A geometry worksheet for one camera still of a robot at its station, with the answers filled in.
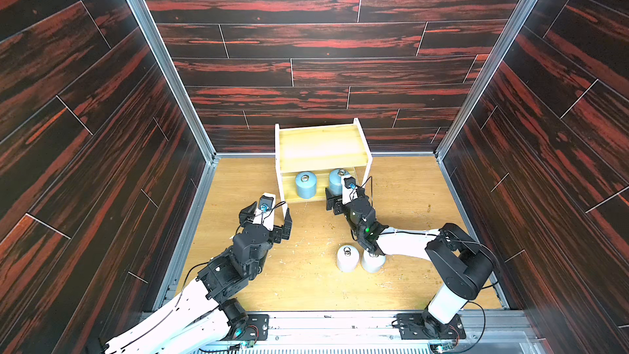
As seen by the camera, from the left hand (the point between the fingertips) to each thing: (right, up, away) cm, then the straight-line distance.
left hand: (273, 208), depth 71 cm
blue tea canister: (+9, +7, +10) cm, 15 cm away
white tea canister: (+23, -18, +10) cm, 31 cm away
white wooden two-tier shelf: (+13, +18, +5) cm, 23 cm away
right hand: (+23, +6, +17) cm, 29 cm away
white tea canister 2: (+32, -20, +10) cm, 39 cm away
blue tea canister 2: (+19, +7, +10) cm, 23 cm away
